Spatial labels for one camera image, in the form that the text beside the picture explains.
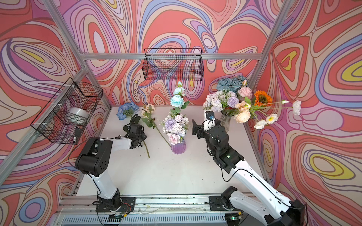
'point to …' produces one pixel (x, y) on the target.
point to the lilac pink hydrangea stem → (213, 101)
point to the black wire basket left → (66, 116)
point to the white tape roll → (78, 111)
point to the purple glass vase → (179, 148)
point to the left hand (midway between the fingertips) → (145, 133)
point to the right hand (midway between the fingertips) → (202, 121)
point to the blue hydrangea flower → (127, 109)
